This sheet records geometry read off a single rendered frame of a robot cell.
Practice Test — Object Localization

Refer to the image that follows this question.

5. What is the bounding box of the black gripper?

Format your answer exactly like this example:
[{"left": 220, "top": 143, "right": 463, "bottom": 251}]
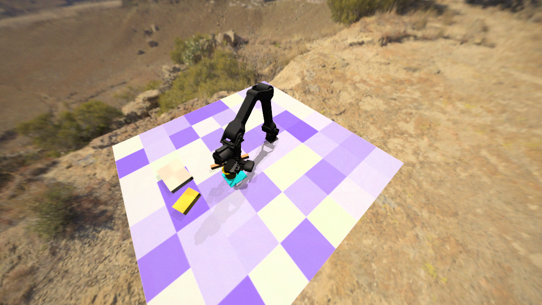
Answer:
[{"left": 223, "top": 153, "right": 255, "bottom": 172}]

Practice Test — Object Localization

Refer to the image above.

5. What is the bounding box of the wooden bar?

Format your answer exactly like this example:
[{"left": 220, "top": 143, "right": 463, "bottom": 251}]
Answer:
[{"left": 210, "top": 154, "right": 249, "bottom": 170}]

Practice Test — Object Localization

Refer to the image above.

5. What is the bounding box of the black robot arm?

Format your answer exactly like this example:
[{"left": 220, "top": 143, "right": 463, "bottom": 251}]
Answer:
[{"left": 212, "top": 82, "right": 279, "bottom": 174}]

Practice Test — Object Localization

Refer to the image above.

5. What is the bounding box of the dark yellow cup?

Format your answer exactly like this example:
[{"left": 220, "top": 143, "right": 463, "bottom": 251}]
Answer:
[{"left": 222, "top": 167, "right": 236, "bottom": 179}]

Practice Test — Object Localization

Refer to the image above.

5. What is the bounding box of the yellow rectangular block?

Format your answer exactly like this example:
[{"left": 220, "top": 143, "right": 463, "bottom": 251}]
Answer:
[{"left": 172, "top": 188, "right": 201, "bottom": 215}]

